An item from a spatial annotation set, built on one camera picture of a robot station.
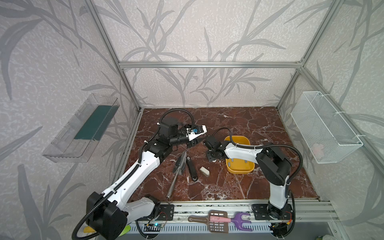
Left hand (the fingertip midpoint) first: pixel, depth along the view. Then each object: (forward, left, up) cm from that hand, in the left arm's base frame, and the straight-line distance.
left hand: (205, 127), depth 70 cm
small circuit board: (-37, +23, -31) cm, 54 cm away
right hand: (+3, -4, -30) cm, 30 cm away
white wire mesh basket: (-7, -52, +4) cm, 53 cm away
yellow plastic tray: (-8, -21, -28) cm, 36 cm away
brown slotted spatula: (-37, -5, -30) cm, 48 cm away
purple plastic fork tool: (-35, -16, -27) cm, 47 cm away
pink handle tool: (-34, -6, -26) cm, 43 cm away
